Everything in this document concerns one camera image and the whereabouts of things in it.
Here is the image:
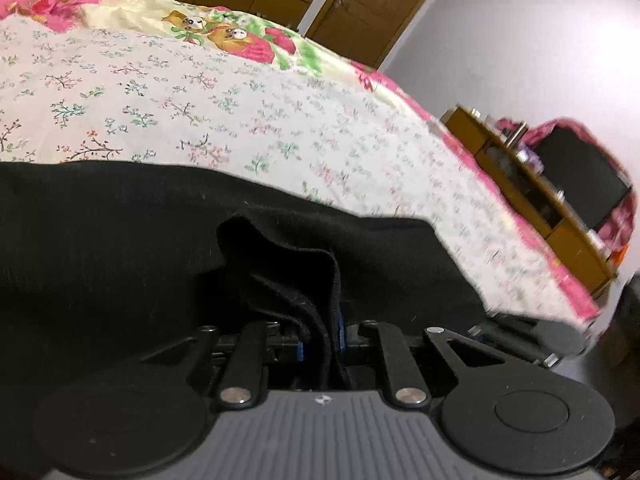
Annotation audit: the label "wooden door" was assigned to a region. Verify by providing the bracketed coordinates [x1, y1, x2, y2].
[300, 0, 446, 68]

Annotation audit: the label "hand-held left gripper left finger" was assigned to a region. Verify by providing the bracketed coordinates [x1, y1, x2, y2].
[140, 321, 306, 408]

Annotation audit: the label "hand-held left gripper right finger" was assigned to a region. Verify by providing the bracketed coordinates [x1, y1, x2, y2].
[335, 310, 506, 408]

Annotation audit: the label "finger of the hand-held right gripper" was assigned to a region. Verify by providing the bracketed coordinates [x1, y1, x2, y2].
[467, 312, 591, 368]

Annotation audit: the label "floral printed blanket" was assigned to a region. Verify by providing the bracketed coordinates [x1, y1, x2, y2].
[0, 0, 603, 333]

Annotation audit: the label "television with pink cover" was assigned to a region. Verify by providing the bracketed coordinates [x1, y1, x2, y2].
[525, 117, 638, 266]

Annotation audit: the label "black pants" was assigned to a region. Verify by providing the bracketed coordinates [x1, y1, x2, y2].
[0, 161, 493, 461]

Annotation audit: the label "wooden cabinet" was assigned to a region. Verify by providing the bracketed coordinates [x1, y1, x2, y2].
[442, 105, 618, 296]

